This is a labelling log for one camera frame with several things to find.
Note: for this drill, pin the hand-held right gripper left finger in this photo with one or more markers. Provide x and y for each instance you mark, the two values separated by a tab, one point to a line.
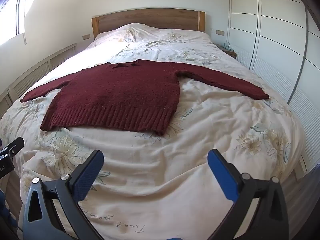
88	172

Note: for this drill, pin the white wardrobe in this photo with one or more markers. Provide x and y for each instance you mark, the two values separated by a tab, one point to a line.
275	30

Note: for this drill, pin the beige wall switch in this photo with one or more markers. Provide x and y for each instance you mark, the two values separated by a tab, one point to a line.
86	37
220	32

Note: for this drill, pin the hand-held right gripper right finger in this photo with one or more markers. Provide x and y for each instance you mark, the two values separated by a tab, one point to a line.
222	175

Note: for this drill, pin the dark blue clothing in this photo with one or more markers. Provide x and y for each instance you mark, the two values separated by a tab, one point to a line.
5	210

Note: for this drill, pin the wooden nightstand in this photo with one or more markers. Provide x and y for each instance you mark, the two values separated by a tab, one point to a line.
231	53

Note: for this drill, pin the beige louvered cabinet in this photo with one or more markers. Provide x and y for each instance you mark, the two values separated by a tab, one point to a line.
37	72

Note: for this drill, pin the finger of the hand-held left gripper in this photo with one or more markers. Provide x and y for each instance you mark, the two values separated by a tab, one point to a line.
15	144

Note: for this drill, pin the small item on nightstand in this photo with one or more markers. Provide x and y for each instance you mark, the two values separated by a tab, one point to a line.
227	45

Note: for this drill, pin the dark red knit sweater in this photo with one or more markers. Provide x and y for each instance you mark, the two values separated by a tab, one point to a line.
120	92

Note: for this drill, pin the white floral duvet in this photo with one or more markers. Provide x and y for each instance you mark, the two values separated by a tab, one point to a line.
200	130

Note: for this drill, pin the wooden bed headboard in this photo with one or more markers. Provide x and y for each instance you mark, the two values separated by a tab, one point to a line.
150	18

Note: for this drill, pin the window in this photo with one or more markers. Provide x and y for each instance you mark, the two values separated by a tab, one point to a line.
8	17

